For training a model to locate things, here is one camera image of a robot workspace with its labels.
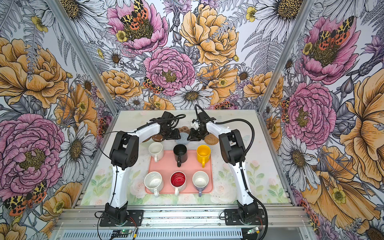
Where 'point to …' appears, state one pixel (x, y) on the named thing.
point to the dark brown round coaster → (157, 138)
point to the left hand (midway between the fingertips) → (176, 140)
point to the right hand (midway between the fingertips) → (190, 141)
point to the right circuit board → (253, 230)
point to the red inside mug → (178, 180)
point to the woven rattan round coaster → (211, 139)
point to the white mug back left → (156, 151)
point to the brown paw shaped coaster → (184, 129)
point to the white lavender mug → (200, 179)
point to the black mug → (180, 154)
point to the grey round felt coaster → (183, 140)
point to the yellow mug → (203, 154)
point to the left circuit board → (121, 233)
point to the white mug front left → (154, 181)
